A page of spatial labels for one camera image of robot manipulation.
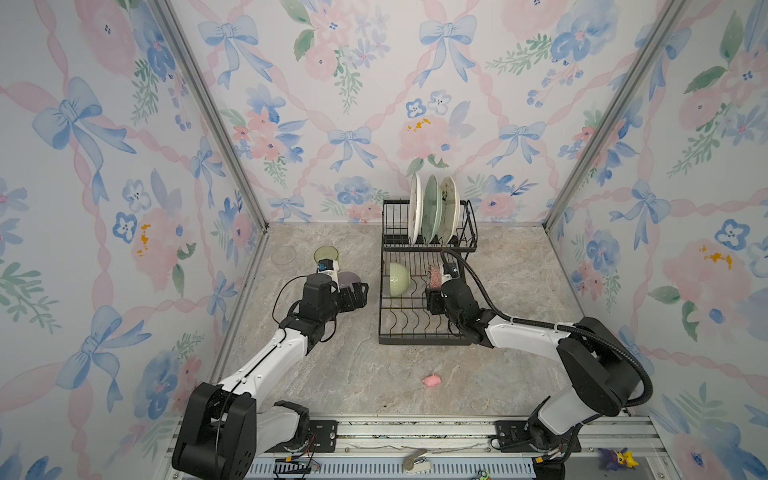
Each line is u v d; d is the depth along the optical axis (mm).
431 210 1406
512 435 735
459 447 733
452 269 774
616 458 689
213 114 861
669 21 694
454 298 694
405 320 925
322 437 746
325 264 750
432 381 811
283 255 1078
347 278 994
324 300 676
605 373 448
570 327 495
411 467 688
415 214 746
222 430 399
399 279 907
